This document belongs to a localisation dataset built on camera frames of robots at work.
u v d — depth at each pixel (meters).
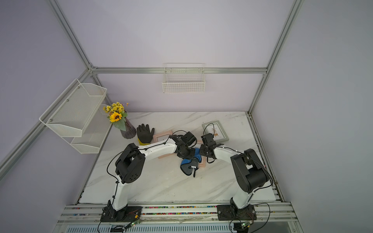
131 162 0.54
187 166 0.86
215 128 1.11
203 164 0.91
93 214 0.75
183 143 0.70
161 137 1.04
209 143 0.76
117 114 0.86
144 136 1.04
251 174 0.47
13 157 0.51
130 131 1.01
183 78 0.96
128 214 0.73
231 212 0.66
